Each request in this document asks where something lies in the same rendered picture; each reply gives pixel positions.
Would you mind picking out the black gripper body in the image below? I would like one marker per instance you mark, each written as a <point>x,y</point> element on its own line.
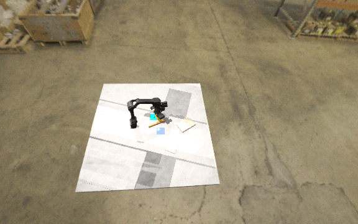
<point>160,115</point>

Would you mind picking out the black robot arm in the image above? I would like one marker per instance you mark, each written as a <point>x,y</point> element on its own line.
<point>156,102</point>

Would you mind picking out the beige flat rectangular block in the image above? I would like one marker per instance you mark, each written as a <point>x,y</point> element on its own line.
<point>185,124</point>

